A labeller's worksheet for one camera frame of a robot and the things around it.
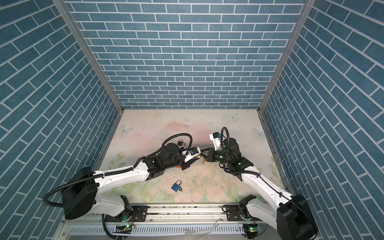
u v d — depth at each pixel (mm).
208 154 716
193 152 648
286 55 886
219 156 683
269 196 451
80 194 411
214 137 732
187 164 684
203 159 725
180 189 809
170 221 732
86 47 848
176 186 825
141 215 735
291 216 395
